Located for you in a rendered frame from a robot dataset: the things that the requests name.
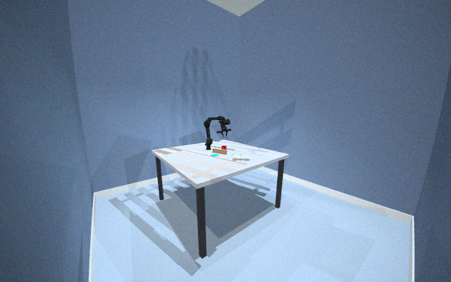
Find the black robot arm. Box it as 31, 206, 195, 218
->
204, 116, 230, 150

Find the white flat box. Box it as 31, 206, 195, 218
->
233, 155, 250, 161

